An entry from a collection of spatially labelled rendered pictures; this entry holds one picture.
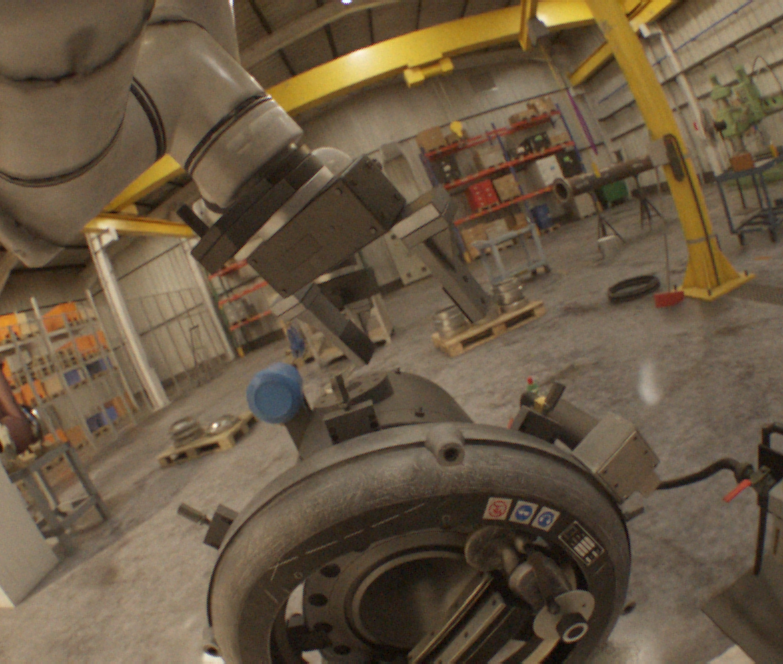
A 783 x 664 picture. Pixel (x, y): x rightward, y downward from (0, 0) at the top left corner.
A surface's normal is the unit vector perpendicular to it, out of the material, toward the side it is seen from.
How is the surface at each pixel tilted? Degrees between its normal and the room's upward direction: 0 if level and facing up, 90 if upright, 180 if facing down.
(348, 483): 45
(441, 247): 114
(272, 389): 90
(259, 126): 93
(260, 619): 90
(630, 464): 90
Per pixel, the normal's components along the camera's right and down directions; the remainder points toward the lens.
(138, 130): 0.89, 0.25
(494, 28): 0.00, 0.17
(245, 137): 0.38, 0.18
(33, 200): 0.04, 0.99
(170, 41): 0.51, -0.10
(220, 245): -0.29, 0.68
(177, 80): 0.73, 0.11
